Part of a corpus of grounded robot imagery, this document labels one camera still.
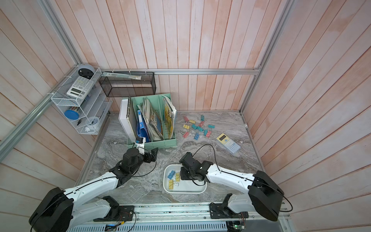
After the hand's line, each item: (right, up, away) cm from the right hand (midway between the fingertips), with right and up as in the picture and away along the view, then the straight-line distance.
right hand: (182, 173), depth 83 cm
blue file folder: (-24, +26, +1) cm, 35 cm away
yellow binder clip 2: (-3, -2, +1) cm, 4 cm away
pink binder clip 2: (+19, +22, +21) cm, 36 cm away
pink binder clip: (+3, +21, +21) cm, 30 cm away
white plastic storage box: (0, -7, -1) cm, 7 cm away
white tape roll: (-54, +29, +1) cm, 61 cm away
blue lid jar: (-60, +34, -7) cm, 69 cm away
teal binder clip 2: (+23, +28, +26) cm, 44 cm away
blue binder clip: (+11, +20, +21) cm, 31 cm away
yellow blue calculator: (+33, +16, +17) cm, 40 cm away
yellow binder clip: (-6, -6, -1) cm, 9 cm away
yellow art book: (-7, +36, +4) cm, 37 cm away
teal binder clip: (+17, +34, +33) cm, 50 cm away
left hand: (-18, +14, +2) cm, 23 cm away
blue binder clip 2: (-6, -2, +2) cm, 7 cm away
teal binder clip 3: (+9, +28, +28) cm, 40 cm away
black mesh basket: (-50, +56, +18) cm, 77 cm away
